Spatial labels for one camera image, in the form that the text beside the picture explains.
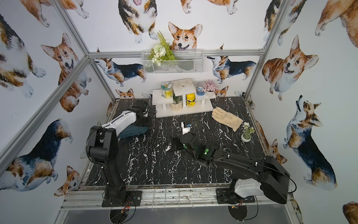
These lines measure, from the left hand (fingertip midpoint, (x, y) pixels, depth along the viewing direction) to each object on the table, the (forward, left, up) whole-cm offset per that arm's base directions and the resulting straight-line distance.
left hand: (147, 120), depth 98 cm
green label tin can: (+14, -15, +15) cm, 25 cm away
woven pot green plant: (+13, -21, 0) cm, 24 cm away
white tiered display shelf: (+18, -27, 0) cm, 32 cm away
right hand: (-17, -24, +13) cm, 32 cm away
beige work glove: (+4, -58, -7) cm, 59 cm away
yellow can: (+18, -31, +1) cm, 36 cm away
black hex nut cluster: (-28, -21, +14) cm, 38 cm away
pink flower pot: (+13, -43, +17) cm, 48 cm away
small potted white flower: (-13, -67, -2) cm, 68 cm away
